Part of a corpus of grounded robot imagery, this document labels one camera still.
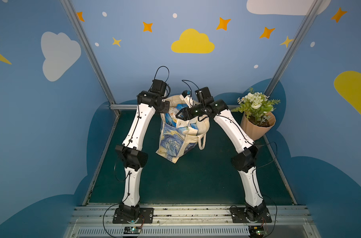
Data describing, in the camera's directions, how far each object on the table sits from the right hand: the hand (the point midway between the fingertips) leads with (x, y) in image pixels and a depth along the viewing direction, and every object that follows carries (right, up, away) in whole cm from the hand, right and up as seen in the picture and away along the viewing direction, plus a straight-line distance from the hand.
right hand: (181, 113), depth 82 cm
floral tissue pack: (+1, -7, +1) cm, 8 cm away
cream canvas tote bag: (-2, -13, -3) cm, 13 cm away
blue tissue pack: (-1, +5, +9) cm, 10 cm away
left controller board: (-24, -58, -12) cm, 64 cm away
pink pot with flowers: (+50, -1, +12) cm, 51 cm away
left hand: (-9, +4, +2) cm, 10 cm away
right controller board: (+37, -59, -11) cm, 71 cm away
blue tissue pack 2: (-8, -4, +2) cm, 9 cm away
